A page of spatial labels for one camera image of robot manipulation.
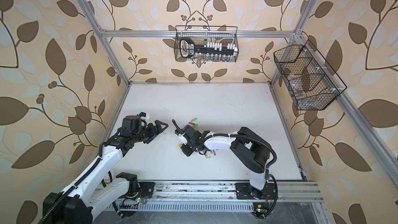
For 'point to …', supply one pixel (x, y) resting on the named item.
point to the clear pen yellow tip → (207, 157)
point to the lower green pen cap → (196, 125)
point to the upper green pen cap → (194, 119)
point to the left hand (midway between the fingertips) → (161, 127)
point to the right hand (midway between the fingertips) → (184, 147)
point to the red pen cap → (192, 123)
